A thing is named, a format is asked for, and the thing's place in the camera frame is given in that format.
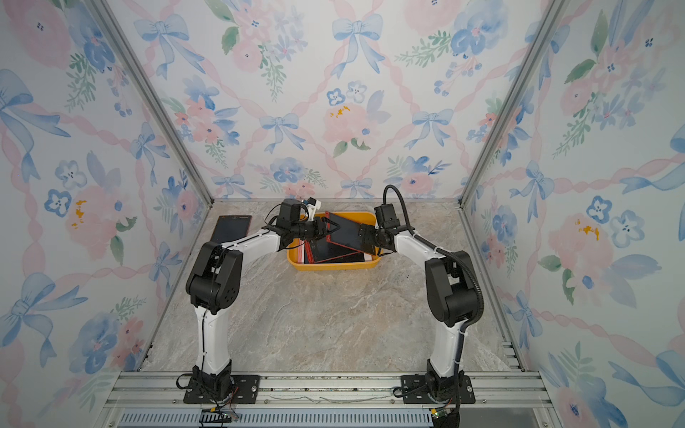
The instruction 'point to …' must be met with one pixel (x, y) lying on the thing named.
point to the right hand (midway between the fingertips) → (366, 230)
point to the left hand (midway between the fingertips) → (339, 226)
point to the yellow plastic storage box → (360, 218)
